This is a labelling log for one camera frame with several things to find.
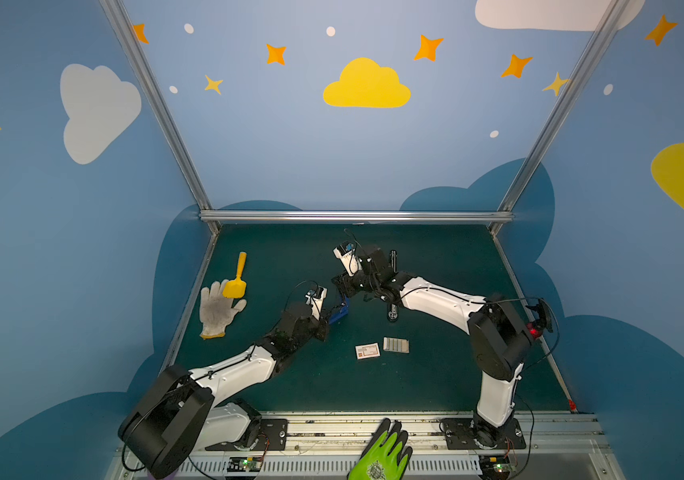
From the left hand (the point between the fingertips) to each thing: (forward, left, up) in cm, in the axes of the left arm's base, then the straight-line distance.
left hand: (333, 310), depth 86 cm
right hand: (+9, -1, +5) cm, 11 cm away
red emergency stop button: (-6, -57, 0) cm, 57 cm away
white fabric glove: (+4, +39, -9) cm, 40 cm away
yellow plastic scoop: (+13, +34, -9) cm, 38 cm away
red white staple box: (-8, -10, -10) cm, 16 cm away
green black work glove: (-34, -14, -8) cm, 38 cm away
